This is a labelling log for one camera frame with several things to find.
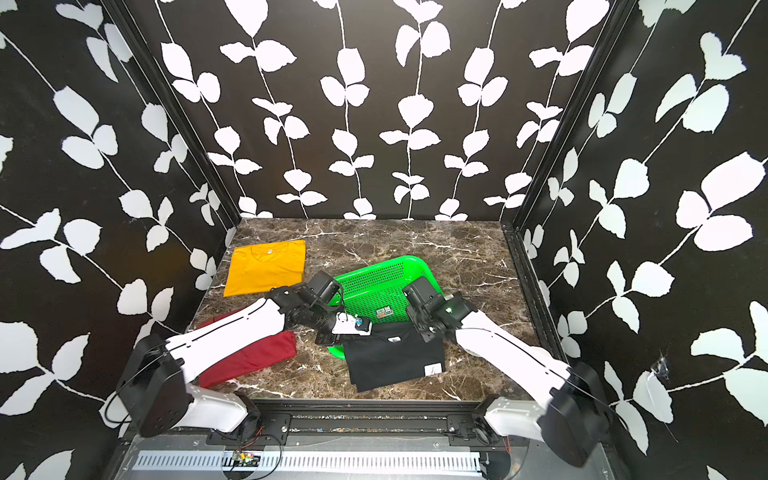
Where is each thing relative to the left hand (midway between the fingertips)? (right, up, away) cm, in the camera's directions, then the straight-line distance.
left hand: (352, 325), depth 81 cm
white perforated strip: (-12, -30, -11) cm, 34 cm away
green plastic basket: (+6, +7, +18) cm, 20 cm away
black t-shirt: (+11, -7, -1) cm, 14 cm away
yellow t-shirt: (-38, +14, +26) cm, 48 cm away
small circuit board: (-25, -30, -10) cm, 40 cm away
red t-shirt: (-21, -7, +5) cm, 23 cm away
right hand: (+15, +5, +1) cm, 16 cm away
